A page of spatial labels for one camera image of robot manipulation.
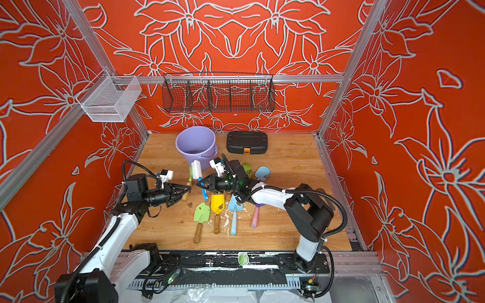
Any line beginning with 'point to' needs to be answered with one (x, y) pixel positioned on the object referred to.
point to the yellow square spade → (218, 204)
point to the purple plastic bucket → (197, 143)
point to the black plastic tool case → (247, 142)
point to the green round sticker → (243, 259)
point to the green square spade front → (202, 214)
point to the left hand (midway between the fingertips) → (189, 190)
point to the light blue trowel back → (262, 172)
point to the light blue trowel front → (234, 206)
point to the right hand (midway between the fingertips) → (197, 183)
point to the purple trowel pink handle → (256, 214)
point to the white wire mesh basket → (108, 98)
